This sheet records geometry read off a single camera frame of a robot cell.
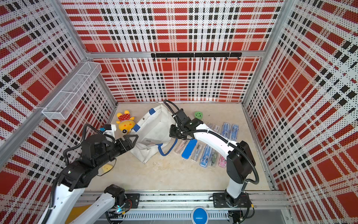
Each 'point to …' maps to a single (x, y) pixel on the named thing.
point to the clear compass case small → (198, 150)
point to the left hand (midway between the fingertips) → (136, 138)
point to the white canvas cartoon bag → (153, 130)
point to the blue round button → (200, 216)
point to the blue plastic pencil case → (189, 148)
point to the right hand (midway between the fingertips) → (173, 134)
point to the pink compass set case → (222, 162)
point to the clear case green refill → (213, 157)
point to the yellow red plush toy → (126, 122)
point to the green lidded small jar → (198, 115)
